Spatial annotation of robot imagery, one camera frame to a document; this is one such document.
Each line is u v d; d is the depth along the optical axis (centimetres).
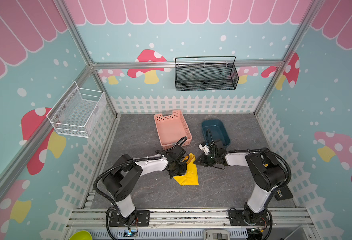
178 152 74
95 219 76
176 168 77
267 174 48
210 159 83
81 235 67
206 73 94
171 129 110
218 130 110
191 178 87
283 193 80
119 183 46
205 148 89
